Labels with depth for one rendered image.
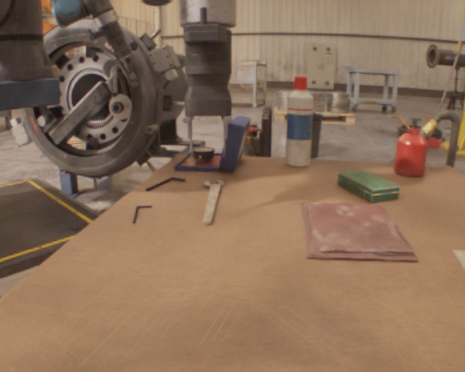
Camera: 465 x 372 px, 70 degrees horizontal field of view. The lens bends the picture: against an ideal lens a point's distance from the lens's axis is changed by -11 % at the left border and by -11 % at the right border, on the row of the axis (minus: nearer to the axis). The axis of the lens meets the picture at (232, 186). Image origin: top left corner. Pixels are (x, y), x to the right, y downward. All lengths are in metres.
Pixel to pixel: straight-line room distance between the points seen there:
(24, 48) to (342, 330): 0.79
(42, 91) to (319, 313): 0.71
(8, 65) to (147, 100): 0.89
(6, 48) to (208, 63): 0.47
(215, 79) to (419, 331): 0.44
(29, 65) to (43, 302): 0.55
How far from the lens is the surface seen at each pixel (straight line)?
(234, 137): 0.86
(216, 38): 0.51
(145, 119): 1.64
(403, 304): 0.43
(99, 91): 1.70
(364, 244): 0.52
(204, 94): 0.58
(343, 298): 0.42
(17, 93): 0.85
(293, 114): 0.92
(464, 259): 0.56
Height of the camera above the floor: 0.70
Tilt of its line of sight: 17 degrees down
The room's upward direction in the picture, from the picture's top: straight up
